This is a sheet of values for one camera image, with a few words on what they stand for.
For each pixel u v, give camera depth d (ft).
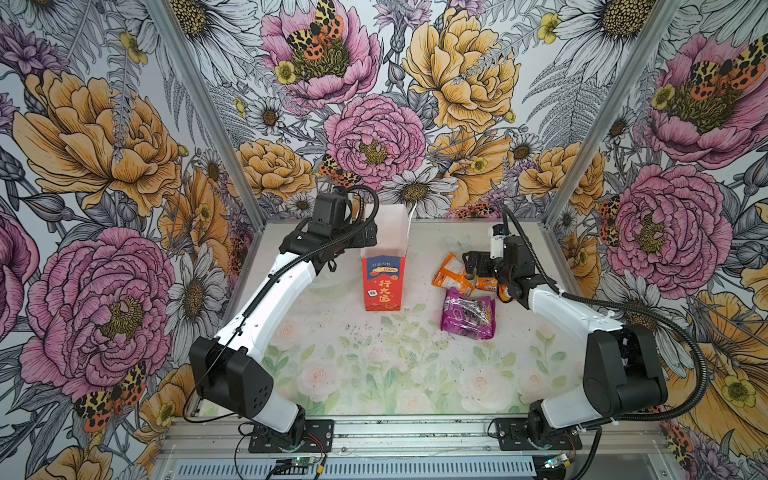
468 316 2.92
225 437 2.49
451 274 3.27
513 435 2.43
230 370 1.33
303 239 1.87
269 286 1.56
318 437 2.40
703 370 1.35
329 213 1.89
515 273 2.26
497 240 2.62
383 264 2.60
